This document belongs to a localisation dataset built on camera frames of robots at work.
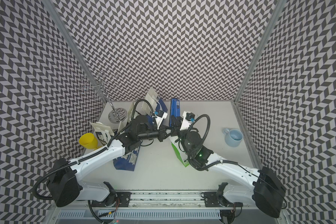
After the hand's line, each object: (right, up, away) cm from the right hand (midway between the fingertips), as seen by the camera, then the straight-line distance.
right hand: (173, 118), depth 70 cm
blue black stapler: (+1, 0, -4) cm, 5 cm away
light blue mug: (+39, -13, +21) cm, 46 cm away
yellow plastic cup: (-50, -14, +10) cm, 52 cm away
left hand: (+1, -7, +1) cm, 7 cm away
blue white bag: (-25, -24, +6) cm, 36 cm away
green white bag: (+3, -13, -4) cm, 14 cm away
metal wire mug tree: (-45, +1, +38) cm, 59 cm away
